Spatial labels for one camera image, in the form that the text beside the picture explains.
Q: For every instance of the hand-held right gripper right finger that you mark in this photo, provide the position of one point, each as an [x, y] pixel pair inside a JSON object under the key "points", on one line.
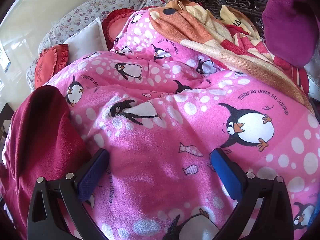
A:
{"points": [[225, 175]]}

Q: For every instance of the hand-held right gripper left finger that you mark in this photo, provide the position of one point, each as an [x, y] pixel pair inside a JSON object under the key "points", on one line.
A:
{"points": [[93, 172]]}

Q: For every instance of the dark red fleece garment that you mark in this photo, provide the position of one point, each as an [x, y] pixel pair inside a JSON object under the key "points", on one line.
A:
{"points": [[37, 135]]}

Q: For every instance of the pink penguin print blanket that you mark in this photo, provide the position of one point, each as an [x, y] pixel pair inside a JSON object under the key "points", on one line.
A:
{"points": [[175, 130]]}

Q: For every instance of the floral pillow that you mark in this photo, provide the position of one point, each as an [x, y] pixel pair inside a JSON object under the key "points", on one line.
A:
{"points": [[31, 76], [82, 10]]}

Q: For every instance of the red heart cushion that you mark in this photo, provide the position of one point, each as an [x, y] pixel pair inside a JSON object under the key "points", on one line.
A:
{"points": [[117, 27], [48, 62]]}

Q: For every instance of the white pillow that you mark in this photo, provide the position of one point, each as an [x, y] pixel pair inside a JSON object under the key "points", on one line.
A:
{"points": [[85, 40]]}

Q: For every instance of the orange and cream towel blanket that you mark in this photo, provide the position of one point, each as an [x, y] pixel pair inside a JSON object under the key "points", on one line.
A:
{"points": [[200, 30]]}

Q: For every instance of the magenta plush cloth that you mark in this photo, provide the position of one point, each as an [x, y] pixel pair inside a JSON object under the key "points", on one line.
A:
{"points": [[290, 17]]}

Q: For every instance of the dark carved wooden headboard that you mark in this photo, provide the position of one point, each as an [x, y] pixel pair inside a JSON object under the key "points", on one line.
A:
{"points": [[237, 3]]}

